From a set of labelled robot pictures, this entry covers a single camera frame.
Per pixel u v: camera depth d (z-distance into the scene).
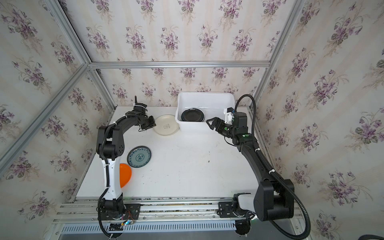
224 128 0.70
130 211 0.72
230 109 0.74
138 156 0.93
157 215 0.73
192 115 1.11
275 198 0.40
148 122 0.94
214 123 0.72
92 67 0.93
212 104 1.18
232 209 0.73
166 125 1.08
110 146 0.60
